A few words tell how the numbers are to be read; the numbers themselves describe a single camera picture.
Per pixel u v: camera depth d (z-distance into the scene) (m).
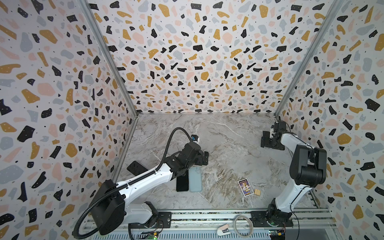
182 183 0.86
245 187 0.84
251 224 0.73
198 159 0.72
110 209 0.40
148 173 0.49
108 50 0.85
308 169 0.51
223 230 0.70
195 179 0.88
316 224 0.74
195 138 0.72
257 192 0.82
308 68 0.92
